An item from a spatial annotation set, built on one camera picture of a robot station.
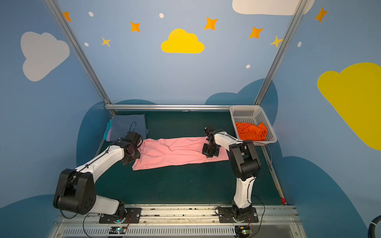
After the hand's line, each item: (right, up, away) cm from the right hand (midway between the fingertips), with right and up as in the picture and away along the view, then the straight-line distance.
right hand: (208, 154), depth 96 cm
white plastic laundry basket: (+39, +28, +22) cm, 53 cm away
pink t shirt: (-23, +1, +2) cm, 23 cm away
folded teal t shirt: (-73, +18, +11) cm, 76 cm away
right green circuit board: (+15, -33, -25) cm, 44 cm away
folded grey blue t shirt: (-61, +20, +7) cm, 64 cm away
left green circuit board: (-47, -32, -26) cm, 62 cm away
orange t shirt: (+30, +14, +8) cm, 34 cm away
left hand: (-45, 0, -8) cm, 46 cm away
